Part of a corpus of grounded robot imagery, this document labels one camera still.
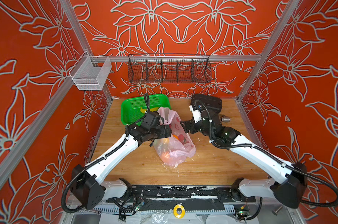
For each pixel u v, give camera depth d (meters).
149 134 0.56
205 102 1.10
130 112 1.09
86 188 0.38
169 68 0.97
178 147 0.75
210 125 0.53
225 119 1.02
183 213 0.67
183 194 0.74
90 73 0.87
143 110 1.11
